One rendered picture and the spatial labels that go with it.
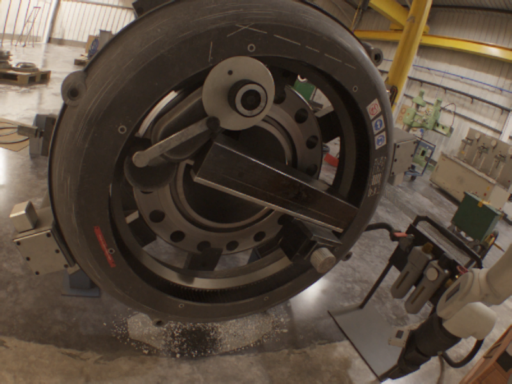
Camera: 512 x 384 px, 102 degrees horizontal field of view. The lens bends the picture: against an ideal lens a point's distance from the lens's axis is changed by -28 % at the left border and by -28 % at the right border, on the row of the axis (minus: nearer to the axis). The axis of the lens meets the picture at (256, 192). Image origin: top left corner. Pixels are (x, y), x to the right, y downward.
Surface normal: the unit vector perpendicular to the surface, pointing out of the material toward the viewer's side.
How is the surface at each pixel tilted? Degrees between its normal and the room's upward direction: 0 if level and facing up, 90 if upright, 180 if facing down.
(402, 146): 90
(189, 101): 64
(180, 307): 90
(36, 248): 90
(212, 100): 90
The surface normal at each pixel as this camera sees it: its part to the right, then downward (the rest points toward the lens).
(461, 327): -0.59, 0.44
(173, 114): -0.07, -0.10
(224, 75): 0.39, 0.48
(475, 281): -0.53, -0.79
